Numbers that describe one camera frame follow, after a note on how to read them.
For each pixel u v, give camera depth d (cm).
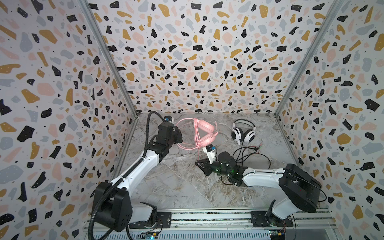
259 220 73
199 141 76
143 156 53
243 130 100
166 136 62
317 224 74
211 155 74
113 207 40
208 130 76
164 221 73
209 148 73
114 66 91
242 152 100
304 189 45
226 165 63
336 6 71
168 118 73
